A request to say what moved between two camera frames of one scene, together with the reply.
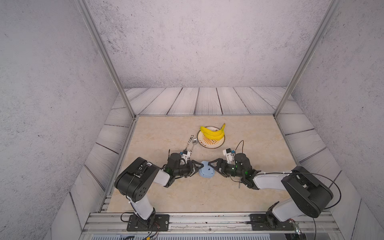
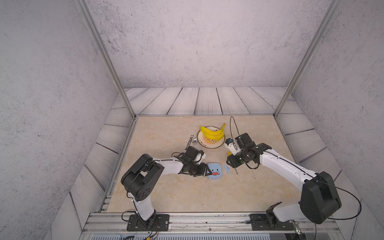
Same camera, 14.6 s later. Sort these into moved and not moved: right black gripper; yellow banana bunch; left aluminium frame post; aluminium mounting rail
Moved: right black gripper
Not moved: yellow banana bunch; left aluminium frame post; aluminium mounting rail
